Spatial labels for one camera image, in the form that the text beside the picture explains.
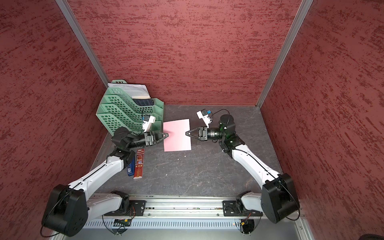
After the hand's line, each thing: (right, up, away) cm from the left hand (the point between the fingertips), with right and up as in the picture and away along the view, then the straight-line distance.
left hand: (168, 138), depth 68 cm
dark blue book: (-25, +21, +36) cm, 49 cm away
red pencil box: (-21, -20, +20) cm, 35 cm away
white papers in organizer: (-27, +28, +29) cm, 48 cm away
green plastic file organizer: (-34, +15, +20) cm, 42 cm away
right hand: (+9, +1, -1) cm, 9 cm away
